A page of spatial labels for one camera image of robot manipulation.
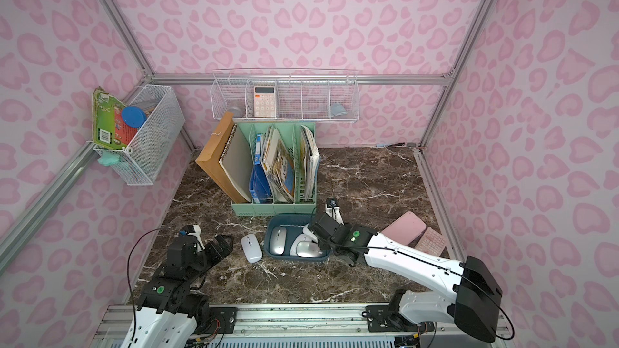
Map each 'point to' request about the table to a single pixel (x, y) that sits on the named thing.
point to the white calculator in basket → (264, 101)
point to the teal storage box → (288, 238)
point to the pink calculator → (431, 242)
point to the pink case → (405, 229)
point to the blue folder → (259, 185)
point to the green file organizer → (301, 141)
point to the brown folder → (210, 155)
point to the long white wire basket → (295, 94)
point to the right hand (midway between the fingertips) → (325, 231)
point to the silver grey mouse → (308, 249)
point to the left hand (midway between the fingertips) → (224, 240)
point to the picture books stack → (277, 165)
